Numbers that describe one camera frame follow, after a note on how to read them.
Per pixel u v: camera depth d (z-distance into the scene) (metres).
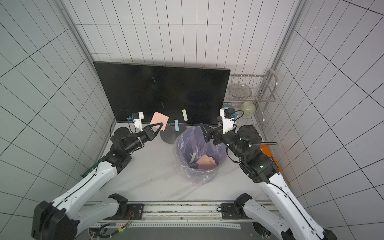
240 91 0.92
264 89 1.05
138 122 0.65
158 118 0.70
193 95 0.93
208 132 0.51
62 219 0.37
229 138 0.52
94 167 0.87
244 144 0.42
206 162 0.80
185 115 0.81
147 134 0.62
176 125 0.85
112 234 0.67
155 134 0.67
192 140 0.76
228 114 0.50
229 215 0.73
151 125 0.67
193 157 0.85
